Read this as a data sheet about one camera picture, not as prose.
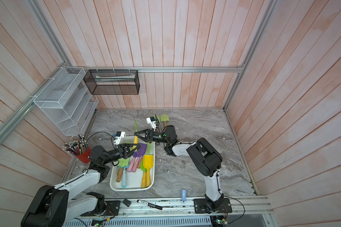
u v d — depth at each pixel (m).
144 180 0.80
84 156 0.84
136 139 0.73
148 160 0.89
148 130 0.73
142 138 0.73
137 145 0.72
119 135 0.73
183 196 0.76
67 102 0.73
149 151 0.94
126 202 0.75
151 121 0.77
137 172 0.85
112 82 1.05
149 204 0.74
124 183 0.76
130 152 0.69
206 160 0.52
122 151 0.67
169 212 0.73
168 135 0.68
